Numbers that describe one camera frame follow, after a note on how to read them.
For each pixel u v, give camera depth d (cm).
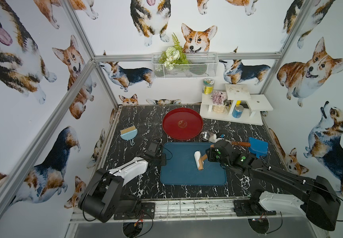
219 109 111
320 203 39
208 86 103
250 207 68
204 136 101
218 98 95
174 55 78
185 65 84
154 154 70
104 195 42
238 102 107
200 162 86
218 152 63
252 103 101
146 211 74
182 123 110
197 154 89
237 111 107
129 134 104
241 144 98
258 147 99
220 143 65
